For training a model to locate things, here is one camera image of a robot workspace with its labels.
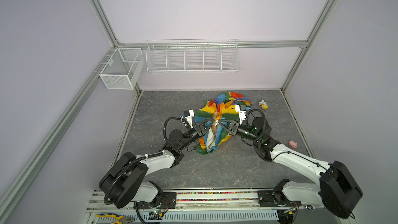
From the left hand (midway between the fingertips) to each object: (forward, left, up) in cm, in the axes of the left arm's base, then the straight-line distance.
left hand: (215, 123), depth 71 cm
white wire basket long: (+50, +10, +4) cm, 51 cm away
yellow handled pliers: (-32, +44, -24) cm, 60 cm away
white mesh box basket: (+49, +56, -3) cm, 74 cm away
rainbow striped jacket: (+27, -8, -22) cm, 35 cm away
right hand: (0, -1, 0) cm, 1 cm away
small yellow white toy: (+28, -38, -24) cm, 53 cm away
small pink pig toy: (-2, -47, -25) cm, 53 cm away
